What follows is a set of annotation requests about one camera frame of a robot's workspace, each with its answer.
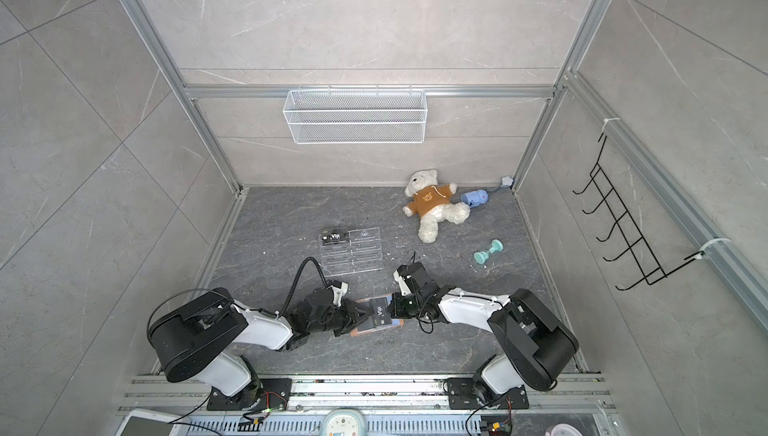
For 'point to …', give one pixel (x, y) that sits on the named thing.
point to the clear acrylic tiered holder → (349, 252)
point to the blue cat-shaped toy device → (475, 198)
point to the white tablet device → (138, 422)
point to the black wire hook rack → (626, 224)
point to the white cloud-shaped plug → (506, 181)
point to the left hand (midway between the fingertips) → (374, 309)
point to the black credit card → (336, 236)
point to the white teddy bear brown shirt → (433, 203)
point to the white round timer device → (343, 422)
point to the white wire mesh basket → (356, 117)
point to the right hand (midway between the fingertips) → (388, 307)
